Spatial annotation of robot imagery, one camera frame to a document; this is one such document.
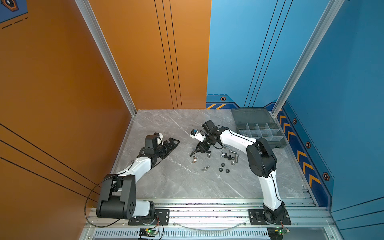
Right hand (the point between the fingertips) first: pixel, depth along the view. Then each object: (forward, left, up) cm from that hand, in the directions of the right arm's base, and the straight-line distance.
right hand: (198, 146), depth 96 cm
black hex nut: (-14, -14, -4) cm, 20 cm away
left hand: (-2, +13, +7) cm, 15 cm away
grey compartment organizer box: (+20, -45, 0) cm, 49 cm away
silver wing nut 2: (-14, -5, -3) cm, 15 cm away
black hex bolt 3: (-7, -20, -4) cm, 21 cm away
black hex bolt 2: (-6, -18, -3) cm, 19 cm away
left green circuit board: (-45, +24, -5) cm, 51 cm away
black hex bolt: (-4, +4, -4) cm, 7 cm away
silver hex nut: (-5, -7, -3) cm, 9 cm away
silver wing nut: (-8, +2, -3) cm, 9 cm away
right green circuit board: (-45, -37, -5) cm, 59 cm away
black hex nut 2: (-15, -18, -4) cm, 23 cm away
